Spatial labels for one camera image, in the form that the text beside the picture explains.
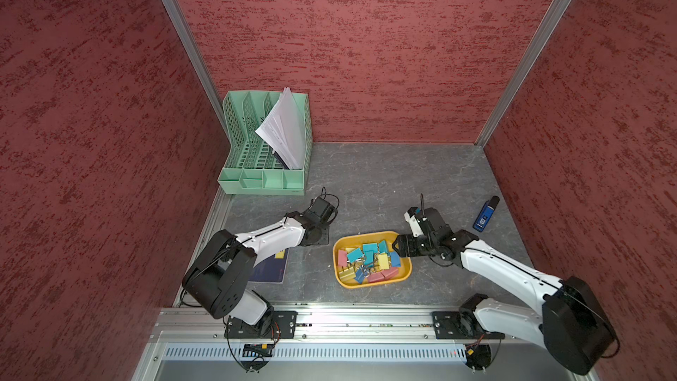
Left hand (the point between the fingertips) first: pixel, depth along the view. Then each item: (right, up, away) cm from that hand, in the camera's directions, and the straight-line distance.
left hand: (317, 240), depth 90 cm
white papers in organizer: (-13, +40, +5) cm, 42 cm away
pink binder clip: (+9, -4, -7) cm, 12 cm away
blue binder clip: (+15, -9, -9) cm, 19 cm away
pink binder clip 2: (+24, -9, -7) cm, 27 cm away
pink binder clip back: (+20, -10, -8) cm, 23 cm away
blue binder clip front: (+27, -5, -4) cm, 27 cm away
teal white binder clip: (+19, -2, -2) cm, 19 cm away
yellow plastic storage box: (+12, 0, -2) cm, 12 cm away
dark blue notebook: (-15, -8, -7) cm, 18 cm away
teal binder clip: (+13, -3, -6) cm, 15 cm away
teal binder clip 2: (+23, -2, -2) cm, 23 cm away
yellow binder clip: (+22, -5, -7) cm, 23 cm away
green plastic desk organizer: (-30, +26, +20) cm, 45 cm away
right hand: (+29, -2, -5) cm, 29 cm away
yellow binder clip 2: (+11, -9, -9) cm, 16 cm away
